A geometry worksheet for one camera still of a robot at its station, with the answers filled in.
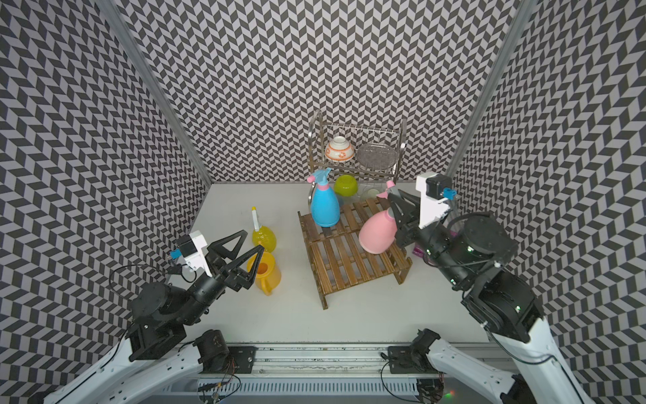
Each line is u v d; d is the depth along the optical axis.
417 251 0.94
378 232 0.55
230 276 0.47
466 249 0.33
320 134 0.99
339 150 0.87
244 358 0.73
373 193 1.01
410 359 0.65
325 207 0.64
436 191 0.36
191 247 0.46
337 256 0.80
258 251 0.50
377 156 1.13
